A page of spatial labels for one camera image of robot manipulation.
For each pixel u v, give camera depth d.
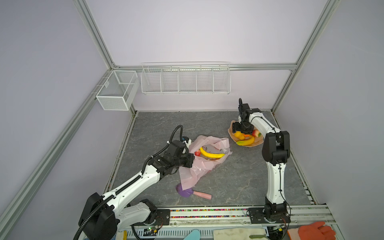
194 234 0.69
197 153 0.92
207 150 0.99
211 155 0.93
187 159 0.70
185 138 0.72
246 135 1.02
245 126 0.79
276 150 0.59
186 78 0.98
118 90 0.97
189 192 0.80
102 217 0.39
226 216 0.75
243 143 0.95
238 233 0.69
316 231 0.68
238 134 1.00
